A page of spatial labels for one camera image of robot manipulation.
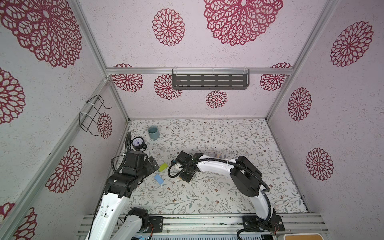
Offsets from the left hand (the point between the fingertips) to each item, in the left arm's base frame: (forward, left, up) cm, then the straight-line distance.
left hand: (149, 169), depth 74 cm
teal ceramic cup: (+34, +5, -13) cm, 37 cm away
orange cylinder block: (-1, -15, -10) cm, 18 cm away
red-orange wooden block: (+14, -39, -13) cm, 43 cm away
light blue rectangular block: (+2, -1, -18) cm, 18 cm away
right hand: (+5, -16, -17) cm, 24 cm away
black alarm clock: (+27, +15, -16) cm, 35 cm away
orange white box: (-28, -71, -14) cm, 77 cm away
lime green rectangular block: (+11, -3, -20) cm, 23 cm away
